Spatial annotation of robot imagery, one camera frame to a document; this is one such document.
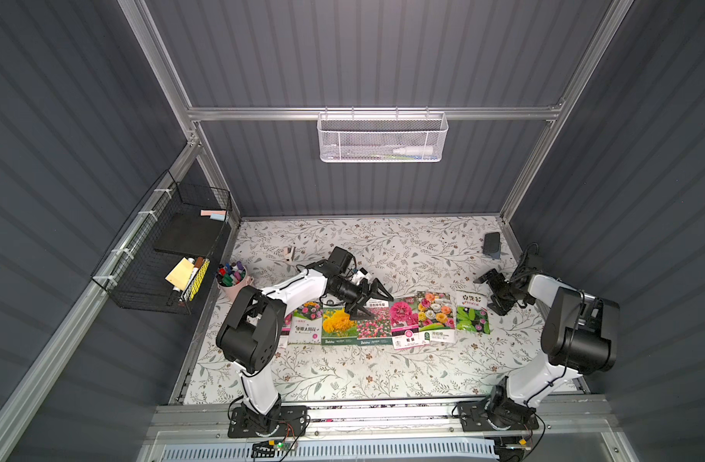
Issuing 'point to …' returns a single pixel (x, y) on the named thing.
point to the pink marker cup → (231, 278)
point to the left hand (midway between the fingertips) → (385, 311)
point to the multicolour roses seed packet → (436, 317)
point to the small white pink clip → (289, 252)
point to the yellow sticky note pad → (181, 273)
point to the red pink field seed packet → (378, 330)
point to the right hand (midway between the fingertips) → (481, 290)
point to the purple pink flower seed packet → (285, 332)
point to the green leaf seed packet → (471, 312)
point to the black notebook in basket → (188, 232)
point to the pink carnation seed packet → (404, 323)
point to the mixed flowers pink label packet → (306, 324)
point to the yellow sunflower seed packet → (337, 327)
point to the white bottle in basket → (414, 150)
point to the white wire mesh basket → (381, 138)
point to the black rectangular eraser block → (491, 244)
